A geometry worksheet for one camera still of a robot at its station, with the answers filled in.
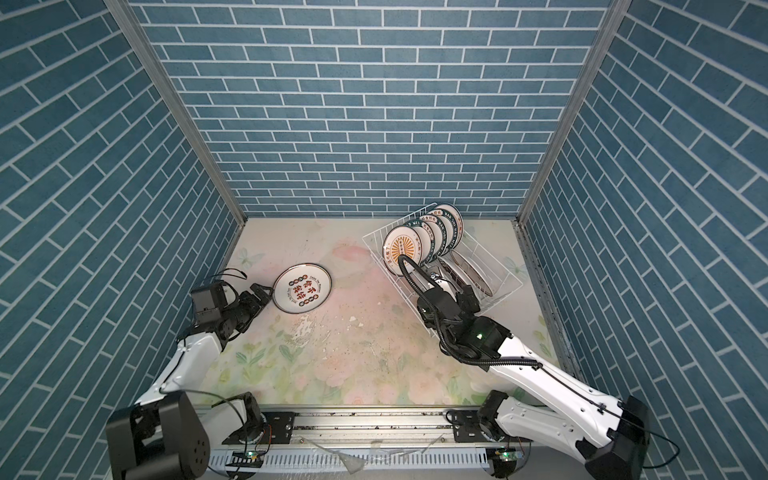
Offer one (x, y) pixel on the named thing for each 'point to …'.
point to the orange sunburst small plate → (402, 240)
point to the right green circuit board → (507, 454)
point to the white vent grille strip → (358, 460)
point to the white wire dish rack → (501, 280)
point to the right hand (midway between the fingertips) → (441, 291)
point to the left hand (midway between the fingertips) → (265, 296)
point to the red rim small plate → (460, 220)
